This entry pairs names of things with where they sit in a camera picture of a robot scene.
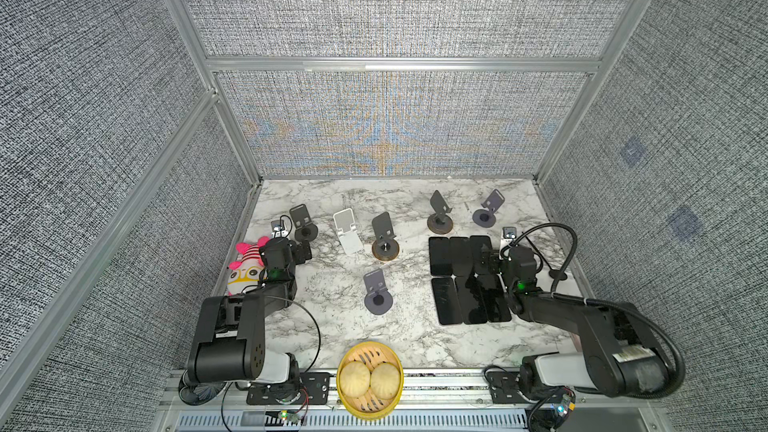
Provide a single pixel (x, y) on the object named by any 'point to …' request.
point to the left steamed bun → (355, 378)
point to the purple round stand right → (486, 218)
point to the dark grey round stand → (305, 230)
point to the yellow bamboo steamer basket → (369, 406)
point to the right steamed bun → (385, 380)
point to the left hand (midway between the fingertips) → (288, 240)
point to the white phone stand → (348, 231)
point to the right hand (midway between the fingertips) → (502, 243)
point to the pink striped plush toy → (245, 272)
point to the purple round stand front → (378, 300)
